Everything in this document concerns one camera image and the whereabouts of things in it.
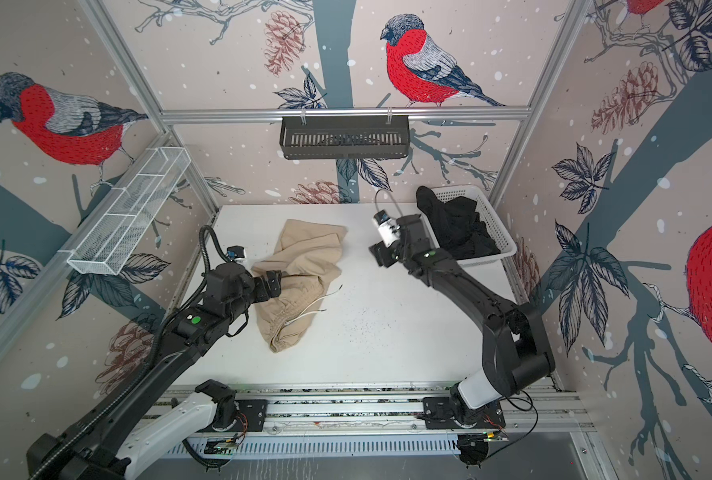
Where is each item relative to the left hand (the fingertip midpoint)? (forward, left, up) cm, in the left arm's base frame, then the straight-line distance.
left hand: (265, 274), depth 77 cm
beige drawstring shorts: (+13, -8, -8) cm, 17 cm away
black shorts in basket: (+29, -61, -14) cm, 69 cm away
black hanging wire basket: (+54, -20, +8) cm, 58 cm away
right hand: (+12, -31, -2) cm, 33 cm away
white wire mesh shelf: (+3, +37, +10) cm, 38 cm away
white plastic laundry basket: (+32, -72, -11) cm, 80 cm away
